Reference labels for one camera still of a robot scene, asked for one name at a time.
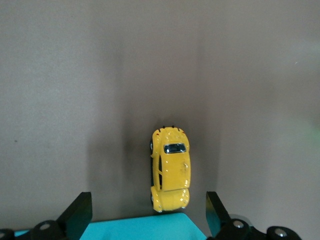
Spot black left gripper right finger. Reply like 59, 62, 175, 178
205, 191, 301, 240

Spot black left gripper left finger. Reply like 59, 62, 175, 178
0, 191, 94, 240

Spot yellow beetle toy car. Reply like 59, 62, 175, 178
149, 124, 193, 214

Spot turquoise plastic bin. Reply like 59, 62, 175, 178
14, 212, 209, 240

